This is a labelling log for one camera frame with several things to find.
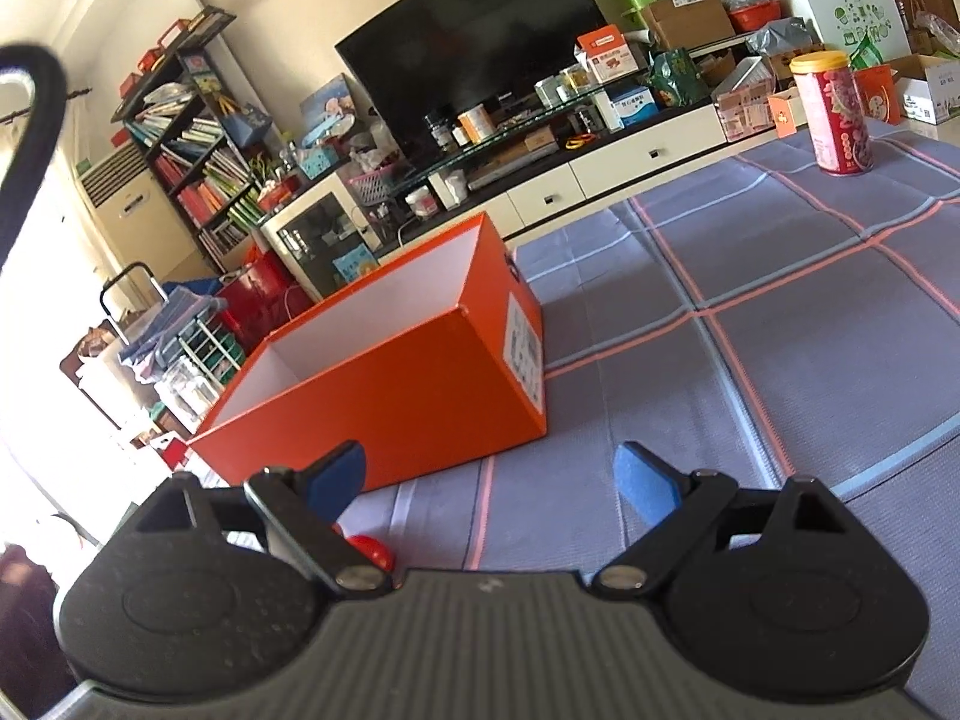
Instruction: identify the white TV cabinet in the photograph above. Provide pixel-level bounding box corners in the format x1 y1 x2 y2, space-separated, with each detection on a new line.
375 86 788 256

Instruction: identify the wire trolley with black handle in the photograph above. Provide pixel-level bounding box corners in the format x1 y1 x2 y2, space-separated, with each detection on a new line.
101 262 248 428

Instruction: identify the orange cardboard box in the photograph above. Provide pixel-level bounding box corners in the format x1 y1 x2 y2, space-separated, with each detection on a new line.
186 211 552 492

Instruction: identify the blue and white carton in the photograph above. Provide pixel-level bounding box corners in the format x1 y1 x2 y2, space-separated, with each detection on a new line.
611 84 659 128

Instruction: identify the black television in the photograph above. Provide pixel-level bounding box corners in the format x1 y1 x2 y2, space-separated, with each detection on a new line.
334 0 608 166

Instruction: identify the pink plastic basket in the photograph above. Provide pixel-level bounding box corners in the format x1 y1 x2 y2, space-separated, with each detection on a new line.
346 165 398 205

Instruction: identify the dark bookshelf with books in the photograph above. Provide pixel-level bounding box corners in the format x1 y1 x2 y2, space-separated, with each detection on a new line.
111 7 275 275

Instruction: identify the white glass-door cabinet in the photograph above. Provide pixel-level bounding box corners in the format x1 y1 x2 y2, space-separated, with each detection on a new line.
259 169 380 301

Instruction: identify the red can with yellow lid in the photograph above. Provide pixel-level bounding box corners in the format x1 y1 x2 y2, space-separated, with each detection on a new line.
789 51 875 179

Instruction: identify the red plastic basin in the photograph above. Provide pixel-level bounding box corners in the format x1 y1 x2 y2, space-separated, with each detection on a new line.
727 1 785 35

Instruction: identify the red round fruit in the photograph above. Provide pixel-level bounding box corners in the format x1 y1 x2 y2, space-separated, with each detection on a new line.
334 525 396 575

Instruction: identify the orange and white carton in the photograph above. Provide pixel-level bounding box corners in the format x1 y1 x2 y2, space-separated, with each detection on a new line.
576 24 638 83

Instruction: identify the teal plastic basket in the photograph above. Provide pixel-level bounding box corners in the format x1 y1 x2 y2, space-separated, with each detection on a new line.
296 144 340 179

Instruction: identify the black cable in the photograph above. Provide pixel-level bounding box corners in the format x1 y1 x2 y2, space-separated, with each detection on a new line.
0 45 70 271

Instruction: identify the green snack bag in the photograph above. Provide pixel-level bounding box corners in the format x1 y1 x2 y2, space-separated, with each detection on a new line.
649 49 710 107

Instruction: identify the white standing air conditioner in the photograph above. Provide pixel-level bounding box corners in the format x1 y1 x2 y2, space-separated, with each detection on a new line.
75 141 215 293

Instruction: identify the orange gift bag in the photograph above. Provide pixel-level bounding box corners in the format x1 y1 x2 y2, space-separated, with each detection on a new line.
766 88 807 138

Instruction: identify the brown cardboard box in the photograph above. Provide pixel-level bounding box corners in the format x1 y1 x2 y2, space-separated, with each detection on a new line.
645 0 736 52

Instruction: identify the blue paper gift bag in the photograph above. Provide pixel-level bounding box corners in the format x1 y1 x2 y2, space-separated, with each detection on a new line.
221 101 272 147

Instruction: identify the white crate with packets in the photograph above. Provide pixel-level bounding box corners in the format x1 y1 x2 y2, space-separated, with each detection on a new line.
712 56 777 143

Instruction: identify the red shopping bag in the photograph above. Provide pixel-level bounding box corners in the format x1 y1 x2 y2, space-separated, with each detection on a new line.
217 247 312 350

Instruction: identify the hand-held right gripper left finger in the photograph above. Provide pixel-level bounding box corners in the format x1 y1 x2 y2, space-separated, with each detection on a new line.
131 441 398 601

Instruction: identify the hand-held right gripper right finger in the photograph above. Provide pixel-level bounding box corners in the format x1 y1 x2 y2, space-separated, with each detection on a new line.
592 442 856 601

